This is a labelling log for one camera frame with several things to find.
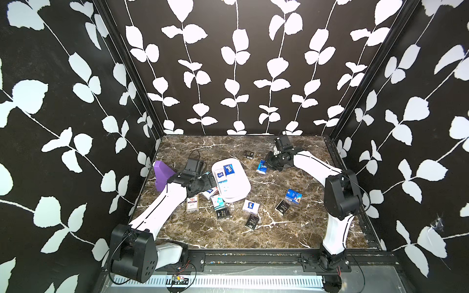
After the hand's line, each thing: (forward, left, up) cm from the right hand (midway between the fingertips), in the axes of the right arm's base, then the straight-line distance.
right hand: (261, 160), depth 94 cm
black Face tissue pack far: (+11, +5, -9) cm, 15 cm away
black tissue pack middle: (-25, +19, -9) cm, 33 cm away
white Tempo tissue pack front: (-22, +5, -9) cm, 24 cm away
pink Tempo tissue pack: (-15, +26, -9) cm, 31 cm away
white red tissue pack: (-20, +34, -9) cm, 41 cm away
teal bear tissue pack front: (-20, +22, -9) cm, 31 cm away
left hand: (-13, +26, +1) cm, 29 cm away
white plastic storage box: (-7, +16, -7) cm, 19 cm away
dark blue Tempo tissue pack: (-3, -1, -2) cm, 4 cm away
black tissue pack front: (-29, +5, -10) cm, 31 cm away
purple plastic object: (-12, +47, +5) cm, 49 cm away
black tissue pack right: (-21, -10, -10) cm, 26 cm away
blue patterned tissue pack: (-16, -16, -9) cm, 24 cm away
